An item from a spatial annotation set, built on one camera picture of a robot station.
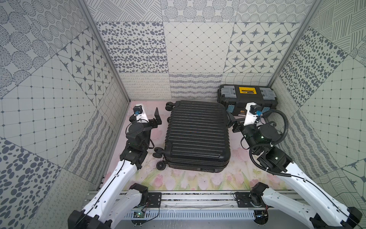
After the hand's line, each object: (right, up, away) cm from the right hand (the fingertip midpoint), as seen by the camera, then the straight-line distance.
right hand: (235, 111), depth 65 cm
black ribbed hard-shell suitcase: (-17, -14, +11) cm, 25 cm away
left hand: (-41, +1, +4) cm, 41 cm away
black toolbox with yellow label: (+11, +10, +33) cm, 37 cm away
